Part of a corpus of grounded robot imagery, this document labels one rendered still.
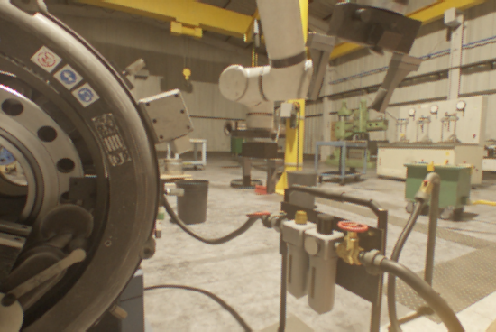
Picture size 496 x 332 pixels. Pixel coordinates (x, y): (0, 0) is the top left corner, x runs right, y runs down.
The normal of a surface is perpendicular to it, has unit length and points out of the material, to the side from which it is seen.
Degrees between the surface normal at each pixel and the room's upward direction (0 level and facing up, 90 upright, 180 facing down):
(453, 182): 90
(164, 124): 90
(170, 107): 90
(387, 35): 135
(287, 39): 122
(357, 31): 113
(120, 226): 90
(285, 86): 126
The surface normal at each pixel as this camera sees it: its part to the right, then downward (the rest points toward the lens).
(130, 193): 0.55, 0.07
